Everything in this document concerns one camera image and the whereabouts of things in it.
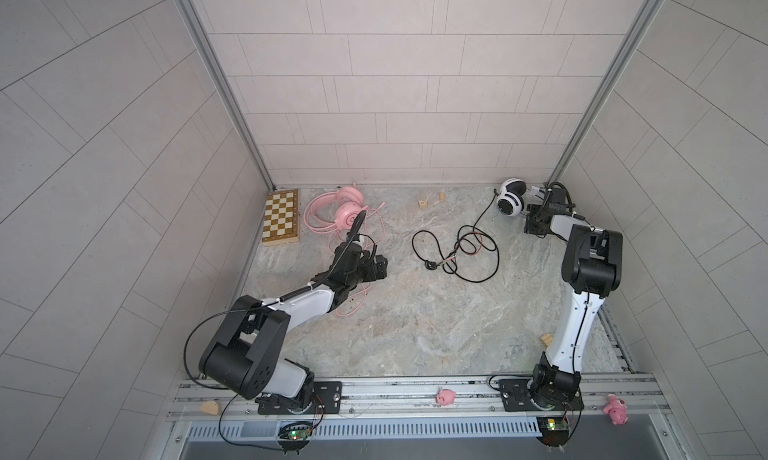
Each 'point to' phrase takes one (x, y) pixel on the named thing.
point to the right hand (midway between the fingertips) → (525, 207)
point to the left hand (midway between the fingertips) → (384, 258)
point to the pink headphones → (338, 209)
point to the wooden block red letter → (442, 195)
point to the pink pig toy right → (617, 410)
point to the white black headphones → (510, 200)
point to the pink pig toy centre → (445, 396)
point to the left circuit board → (299, 434)
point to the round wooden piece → (210, 407)
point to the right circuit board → (554, 430)
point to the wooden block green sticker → (423, 204)
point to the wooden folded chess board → (281, 221)
